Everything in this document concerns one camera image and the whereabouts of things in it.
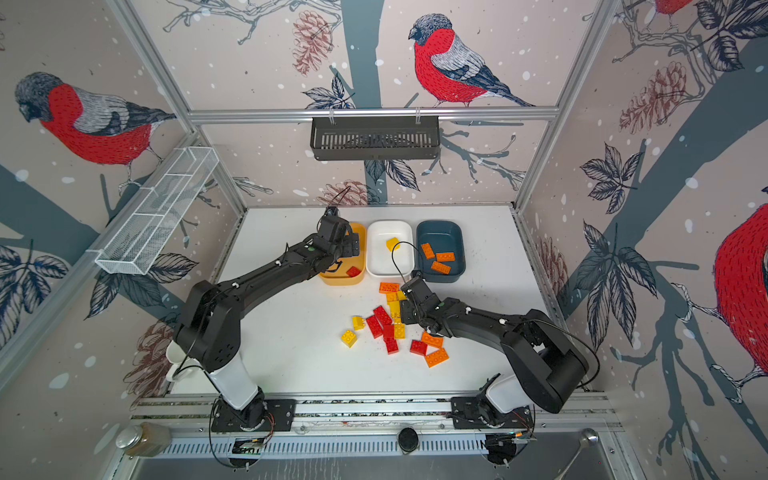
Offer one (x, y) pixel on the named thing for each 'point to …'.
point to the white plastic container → (379, 259)
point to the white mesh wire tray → (139, 239)
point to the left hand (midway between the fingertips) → (349, 233)
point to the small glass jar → (145, 440)
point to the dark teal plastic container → (443, 237)
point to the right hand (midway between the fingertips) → (411, 304)
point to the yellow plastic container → (336, 275)
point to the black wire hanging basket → (347, 138)
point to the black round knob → (408, 439)
